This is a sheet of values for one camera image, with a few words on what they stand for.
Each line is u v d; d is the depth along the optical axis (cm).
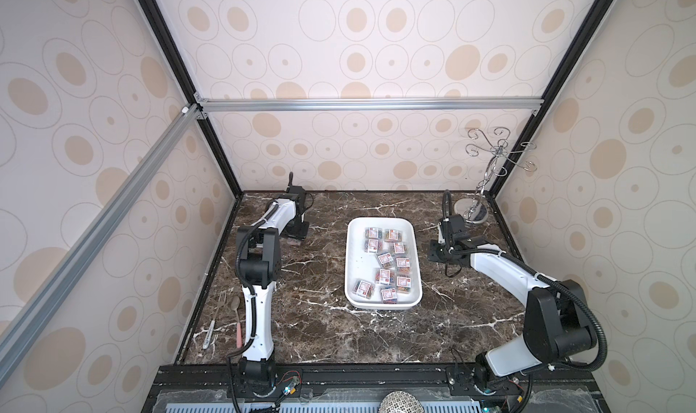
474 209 110
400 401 69
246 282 59
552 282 47
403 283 90
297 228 90
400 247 100
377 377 75
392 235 103
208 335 81
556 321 44
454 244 66
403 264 95
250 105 184
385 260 95
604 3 70
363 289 89
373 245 100
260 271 60
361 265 97
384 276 92
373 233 103
